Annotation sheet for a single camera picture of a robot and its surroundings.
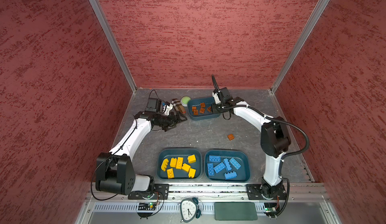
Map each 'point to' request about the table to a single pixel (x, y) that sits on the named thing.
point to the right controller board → (270, 207)
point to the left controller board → (146, 206)
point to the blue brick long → (210, 169)
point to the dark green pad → (235, 211)
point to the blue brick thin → (215, 158)
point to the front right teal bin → (244, 173)
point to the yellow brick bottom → (192, 173)
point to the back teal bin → (207, 115)
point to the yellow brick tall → (179, 162)
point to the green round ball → (184, 100)
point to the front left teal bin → (163, 153)
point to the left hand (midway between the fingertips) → (181, 125)
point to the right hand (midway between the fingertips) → (213, 111)
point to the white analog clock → (188, 209)
